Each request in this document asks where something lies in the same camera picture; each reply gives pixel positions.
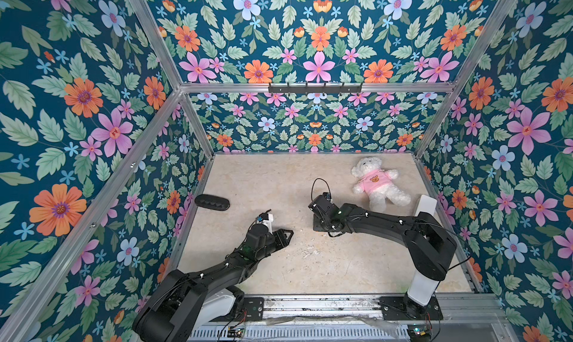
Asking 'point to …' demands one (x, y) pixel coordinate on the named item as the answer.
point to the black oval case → (212, 202)
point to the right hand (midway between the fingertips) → (317, 223)
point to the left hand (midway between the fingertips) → (294, 233)
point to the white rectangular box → (426, 204)
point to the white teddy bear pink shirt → (375, 181)
